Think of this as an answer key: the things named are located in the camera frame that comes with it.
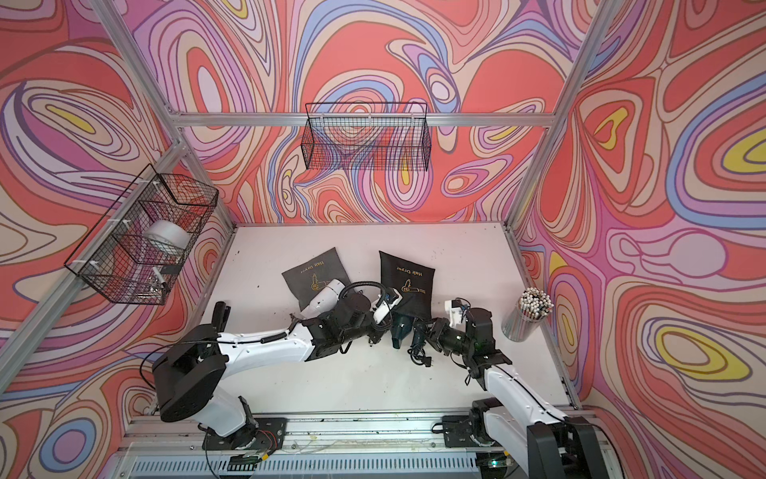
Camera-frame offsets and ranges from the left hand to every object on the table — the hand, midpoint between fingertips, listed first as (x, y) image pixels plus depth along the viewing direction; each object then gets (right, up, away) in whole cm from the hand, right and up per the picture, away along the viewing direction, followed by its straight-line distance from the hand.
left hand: (398, 315), depth 81 cm
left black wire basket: (-70, +18, -2) cm, 72 cm away
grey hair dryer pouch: (-32, +7, +24) cm, 41 cm away
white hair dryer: (-23, +3, +10) cm, 25 cm away
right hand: (+5, -6, +1) cm, 8 cm away
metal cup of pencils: (+35, -2, 0) cm, 35 cm away
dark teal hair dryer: (+1, -2, -2) cm, 3 cm away
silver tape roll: (-59, +22, -7) cm, 63 cm away
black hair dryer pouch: (+5, +8, +10) cm, 14 cm away
